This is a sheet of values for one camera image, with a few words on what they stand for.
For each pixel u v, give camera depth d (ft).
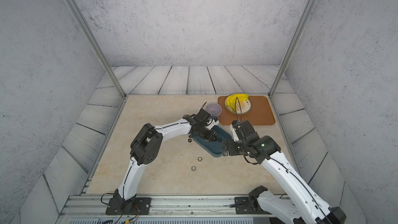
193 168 2.78
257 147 1.62
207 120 2.71
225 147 3.02
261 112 3.58
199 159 2.91
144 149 1.82
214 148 2.99
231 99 3.63
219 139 3.14
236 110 3.65
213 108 3.54
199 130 2.67
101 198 2.36
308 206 1.27
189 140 3.15
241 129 1.78
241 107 3.73
